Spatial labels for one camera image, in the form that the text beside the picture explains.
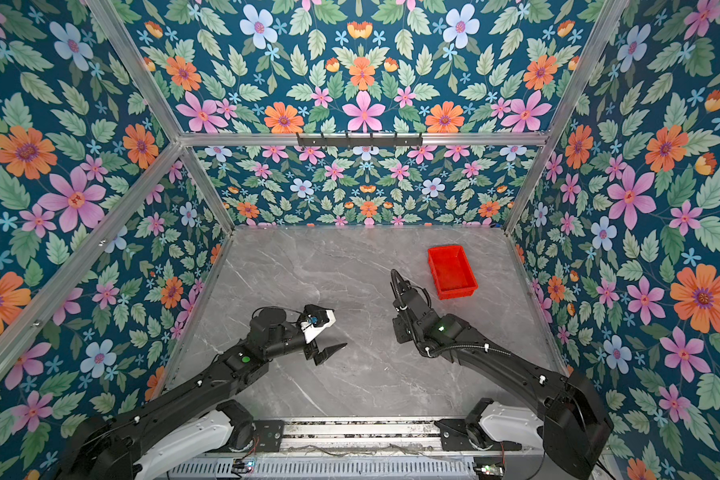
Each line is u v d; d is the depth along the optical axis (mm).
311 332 662
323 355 690
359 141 932
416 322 595
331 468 703
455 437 720
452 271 1077
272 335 607
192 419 562
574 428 392
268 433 738
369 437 750
